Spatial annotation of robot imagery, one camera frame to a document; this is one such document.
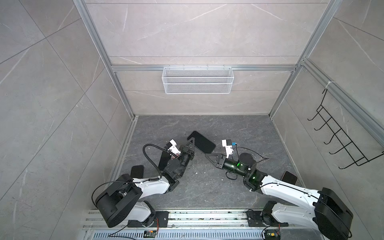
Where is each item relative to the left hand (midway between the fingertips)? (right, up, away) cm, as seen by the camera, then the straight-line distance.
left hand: (195, 136), depth 73 cm
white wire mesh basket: (+1, +37, +27) cm, 46 cm away
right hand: (+5, -9, -2) cm, 11 cm away
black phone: (+3, -3, +2) cm, 5 cm away
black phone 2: (+56, -26, +15) cm, 64 cm away
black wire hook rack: (+63, -4, -13) cm, 65 cm away
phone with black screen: (-37, -23, +19) cm, 48 cm away
